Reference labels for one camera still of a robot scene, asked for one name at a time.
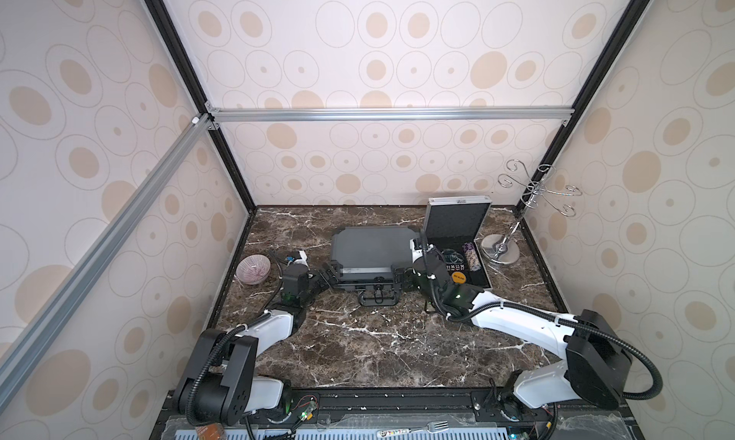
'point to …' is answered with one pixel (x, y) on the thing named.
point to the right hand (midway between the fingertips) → (415, 262)
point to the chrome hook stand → (501, 250)
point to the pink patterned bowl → (253, 269)
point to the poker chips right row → (472, 257)
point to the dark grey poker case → (367, 254)
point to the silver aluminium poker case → (452, 225)
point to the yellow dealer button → (458, 277)
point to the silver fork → (432, 427)
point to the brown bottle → (211, 431)
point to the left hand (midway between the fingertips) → (338, 266)
